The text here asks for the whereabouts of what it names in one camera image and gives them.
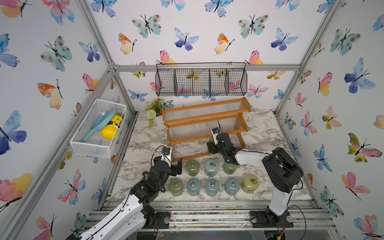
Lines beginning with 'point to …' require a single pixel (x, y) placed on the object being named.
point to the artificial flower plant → (154, 112)
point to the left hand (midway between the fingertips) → (174, 156)
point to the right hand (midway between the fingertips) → (213, 139)
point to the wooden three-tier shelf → (188, 127)
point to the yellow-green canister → (250, 183)
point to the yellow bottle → (110, 131)
